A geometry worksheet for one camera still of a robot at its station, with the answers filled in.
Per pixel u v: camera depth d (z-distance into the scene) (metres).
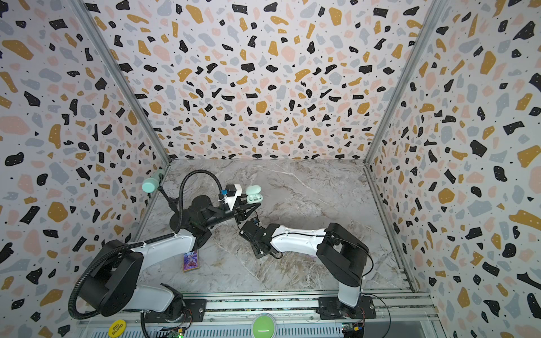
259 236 0.68
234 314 0.73
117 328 0.70
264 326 0.70
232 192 0.67
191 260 0.83
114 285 0.42
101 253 0.45
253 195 0.76
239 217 0.72
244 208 0.71
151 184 0.67
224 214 0.68
